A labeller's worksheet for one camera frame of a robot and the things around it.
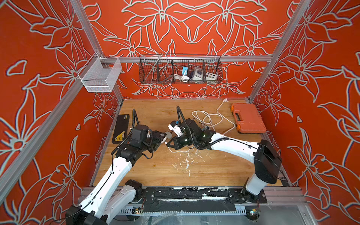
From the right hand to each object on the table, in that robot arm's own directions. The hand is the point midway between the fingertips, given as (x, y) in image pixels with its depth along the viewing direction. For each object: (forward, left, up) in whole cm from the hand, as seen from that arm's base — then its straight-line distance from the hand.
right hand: (164, 146), depth 72 cm
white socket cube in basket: (+47, -29, +11) cm, 57 cm away
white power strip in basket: (+46, -20, +14) cm, 52 cm away
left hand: (+6, 0, +1) cm, 6 cm away
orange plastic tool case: (+31, -58, -14) cm, 67 cm away
